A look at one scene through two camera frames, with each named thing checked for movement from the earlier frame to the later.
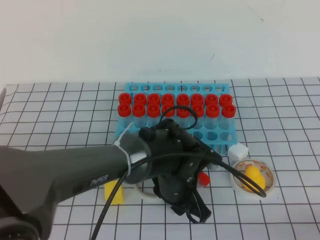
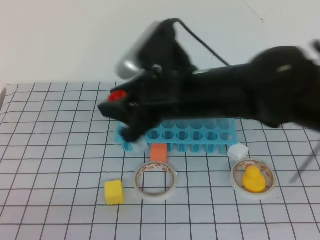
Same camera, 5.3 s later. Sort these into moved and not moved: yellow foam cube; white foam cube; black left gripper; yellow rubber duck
Moved: black left gripper
Not moved: white foam cube; yellow foam cube; yellow rubber duck
